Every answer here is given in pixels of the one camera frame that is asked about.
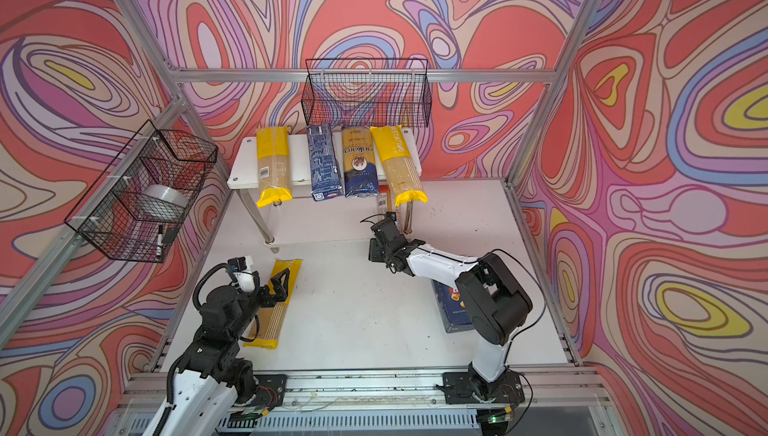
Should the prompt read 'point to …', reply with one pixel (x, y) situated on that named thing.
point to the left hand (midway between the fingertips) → (276, 270)
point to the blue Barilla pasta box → (455, 314)
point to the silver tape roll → (169, 194)
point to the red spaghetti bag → (383, 190)
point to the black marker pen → (160, 247)
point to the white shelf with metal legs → (245, 171)
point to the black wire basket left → (132, 211)
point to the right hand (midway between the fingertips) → (381, 253)
